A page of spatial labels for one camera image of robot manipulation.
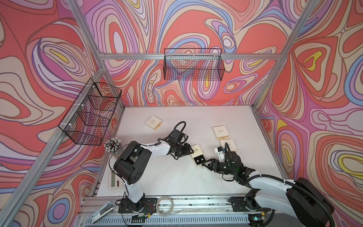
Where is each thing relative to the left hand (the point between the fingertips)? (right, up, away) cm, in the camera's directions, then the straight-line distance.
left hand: (193, 153), depth 90 cm
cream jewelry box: (-29, +20, +17) cm, 39 cm away
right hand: (+7, -7, -7) cm, 12 cm away
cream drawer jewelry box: (+21, +13, +11) cm, 27 cm away
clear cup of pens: (-46, +7, -11) cm, 48 cm away
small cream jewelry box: (+3, -2, -1) cm, 4 cm away
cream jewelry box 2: (+26, +6, +4) cm, 27 cm away
